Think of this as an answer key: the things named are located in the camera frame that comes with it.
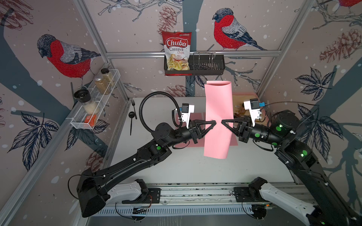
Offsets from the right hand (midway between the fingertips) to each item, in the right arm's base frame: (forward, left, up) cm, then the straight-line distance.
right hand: (223, 121), depth 52 cm
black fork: (+47, +62, -43) cm, 89 cm away
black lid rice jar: (+11, +62, -7) cm, 63 cm away
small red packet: (+6, +60, -11) cm, 61 cm away
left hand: (-2, +3, +1) cm, 4 cm away
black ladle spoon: (+36, +60, -43) cm, 82 cm away
